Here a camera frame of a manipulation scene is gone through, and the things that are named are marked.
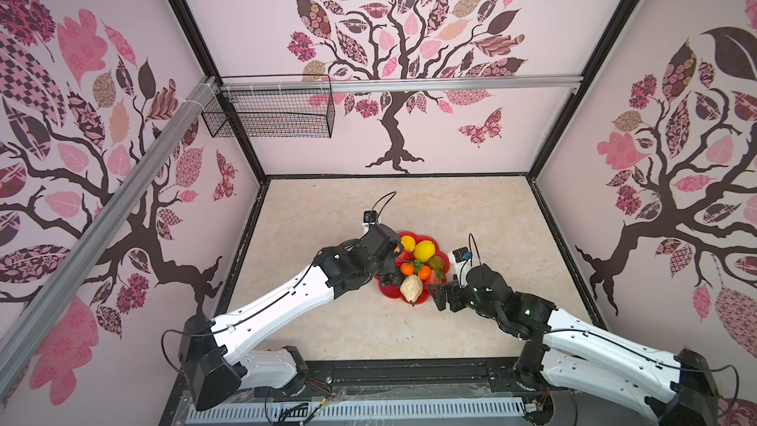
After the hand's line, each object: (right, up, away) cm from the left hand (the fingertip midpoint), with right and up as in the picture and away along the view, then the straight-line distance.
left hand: (384, 257), depth 75 cm
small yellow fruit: (+8, +1, +17) cm, 19 cm away
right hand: (+15, -7, +2) cm, 16 cm away
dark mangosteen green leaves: (+10, -5, +12) cm, 16 cm away
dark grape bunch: (+3, -8, +10) cm, 13 cm away
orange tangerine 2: (+7, -5, +10) cm, 13 cm away
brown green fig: (+16, -4, +12) cm, 20 cm away
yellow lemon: (+13, -1, +16) cm, 21 cm away
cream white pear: (+8, -10, +8) cm, 15 cm away
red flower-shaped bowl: (+3, -12, +10) cm, 16 cm away
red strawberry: (+16, -8, +10) cm, 20 cm away
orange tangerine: (+12, -6, +10) cm, 17 cm away
